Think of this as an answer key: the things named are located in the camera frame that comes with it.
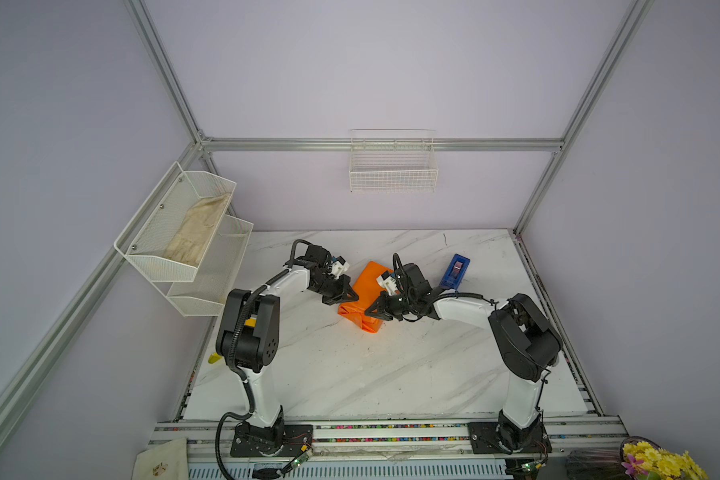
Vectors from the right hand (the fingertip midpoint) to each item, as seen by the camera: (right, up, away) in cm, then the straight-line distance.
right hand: (364, 312), depth 87 cm
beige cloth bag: (-47, -33, -17) cm, 60 cm away
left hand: (-3, +3, +4) cm, 6 cm away
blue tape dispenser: (+31, +12, +14) cm, 36 cm away
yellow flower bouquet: (+50, -19, -36) cm, 64 cm away
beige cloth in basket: (-46, +22, -9) cm, 52 cm away
